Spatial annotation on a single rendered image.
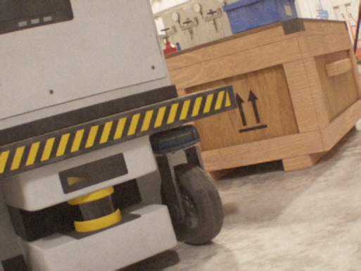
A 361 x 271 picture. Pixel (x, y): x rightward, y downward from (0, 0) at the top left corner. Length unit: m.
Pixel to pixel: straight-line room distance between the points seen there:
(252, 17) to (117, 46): 0.80
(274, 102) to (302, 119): 0.11
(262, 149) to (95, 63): 0.80
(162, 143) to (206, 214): 0.17
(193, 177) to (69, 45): 0.37
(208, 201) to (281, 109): 0.68
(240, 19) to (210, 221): 0.92
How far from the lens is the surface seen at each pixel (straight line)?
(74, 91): 1.04
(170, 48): 2.53
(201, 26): 8.56
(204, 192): 1.06
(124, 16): 1.12
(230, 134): 1.76
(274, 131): 1.70
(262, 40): 1.65
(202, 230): 1.09
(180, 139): 1.07
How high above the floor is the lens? 0.33
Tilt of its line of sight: 4 degrees down
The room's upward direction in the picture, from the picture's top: 15 degrees counter-clockwise
